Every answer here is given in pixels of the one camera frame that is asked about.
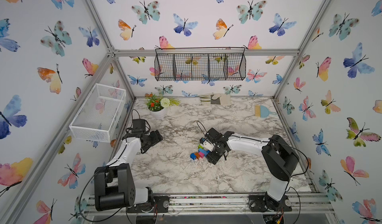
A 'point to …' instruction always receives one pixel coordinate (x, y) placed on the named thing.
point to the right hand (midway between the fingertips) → (213, 155)
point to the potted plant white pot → (157, 105)
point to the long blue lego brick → (205, 152)
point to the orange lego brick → (197, 155)
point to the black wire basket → (199, 63)
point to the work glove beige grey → (217, 99)
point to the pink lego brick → (201, 154)
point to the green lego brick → (199, 147)
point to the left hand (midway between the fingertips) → (159, 138)
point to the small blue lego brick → (193, 156)
